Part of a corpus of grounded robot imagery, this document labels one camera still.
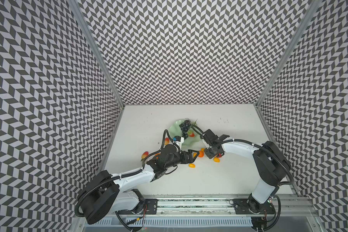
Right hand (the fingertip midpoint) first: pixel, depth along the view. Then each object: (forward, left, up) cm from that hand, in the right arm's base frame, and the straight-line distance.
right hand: (212, 153), depth 92 cm
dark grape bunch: (+15, +17, +8) cm, 25 cm away
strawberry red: (+11, +13, +4) cm, 17 cm away
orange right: (-2, +7, +2) cm, 8 cm away
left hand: (-7, +13, +12) cm, 19 cm away
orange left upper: (-14, +30, +25) cm, 42 cm away
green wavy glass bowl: (+17, +24, +2) cm, 30 cm away
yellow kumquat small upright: (-9, +13, +17) cm, 23 cm away
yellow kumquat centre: (-8, +13, 0) cm, 16 cm away
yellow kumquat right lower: (-5, -2, 0) cm, 5 cm away
